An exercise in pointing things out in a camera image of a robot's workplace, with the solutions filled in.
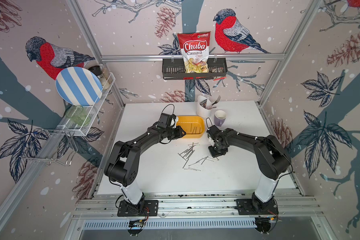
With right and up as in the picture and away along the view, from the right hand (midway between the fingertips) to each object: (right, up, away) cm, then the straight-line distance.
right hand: (214, 154), depth 94 cm
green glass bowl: (-69, +25, -26) cm, 78 cm away
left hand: (-18, +16, -4) cm, 24 cm away
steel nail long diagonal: (-11, -3, -4) cm, 12 cm away
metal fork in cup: (+5, +36, +13) cm, 38 cm away
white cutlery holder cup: (-5, +31, +14) cm, 34 cm away
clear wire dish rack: (-77, +12, -27) cm, 83 cm away
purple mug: (+5, +23, +7) cm, 25 cm away
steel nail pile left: (-18, 0, -1) cm, 18 cm away
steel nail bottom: (-15, -8, -5) cm, 17 cm away
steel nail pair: (-11, +14, +10) cm, 21 cm away
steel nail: (+1, -2, -3) cm, 4 cm away
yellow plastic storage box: (-12, +17, +13) cm, 25 cm away
